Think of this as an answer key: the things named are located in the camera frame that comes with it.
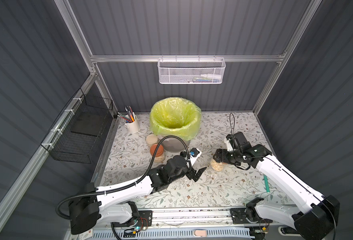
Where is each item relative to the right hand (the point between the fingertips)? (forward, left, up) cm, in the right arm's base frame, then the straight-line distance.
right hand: (222, 157), depth 78 cm
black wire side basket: (+5, +73, +13) cm, 75 cm away
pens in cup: (+35, +57, -5) cm, 67 cm away
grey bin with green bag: (+28, +25, +2) cm, 37 cm away
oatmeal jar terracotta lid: (+6, +34, -5) cm, 35 cm away
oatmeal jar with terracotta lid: (-4, +2, -3) cm, 5 cm away
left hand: (-6, +12, +5) cm, 14 cm away
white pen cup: (+27, +55, -8) cm, 62 cm away
